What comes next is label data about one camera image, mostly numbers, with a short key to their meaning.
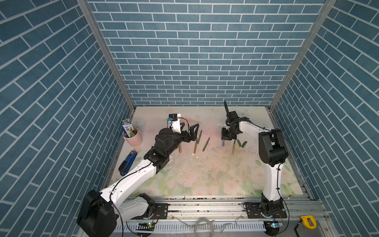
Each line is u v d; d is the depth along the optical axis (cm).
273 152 56
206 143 99
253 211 73
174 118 62
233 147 99
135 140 92
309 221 69
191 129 65
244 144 99
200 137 103
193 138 66
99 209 38
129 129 87
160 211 73
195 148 98
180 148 98
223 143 99
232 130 80
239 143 100
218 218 73
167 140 55
